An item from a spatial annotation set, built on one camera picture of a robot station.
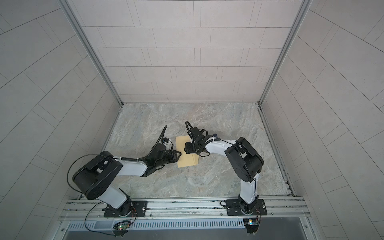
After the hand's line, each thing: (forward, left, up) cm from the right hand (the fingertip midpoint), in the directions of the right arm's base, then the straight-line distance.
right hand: (186, 150), depth 91 cm
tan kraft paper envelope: (-7, 0, +1) cm, 7 cm away
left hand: (-2, +2, +1) cm, 3 cm away
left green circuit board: (-37, +27, +3) cm, 46 cm away
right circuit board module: (-39, -30, -2) cm, 49 cm away
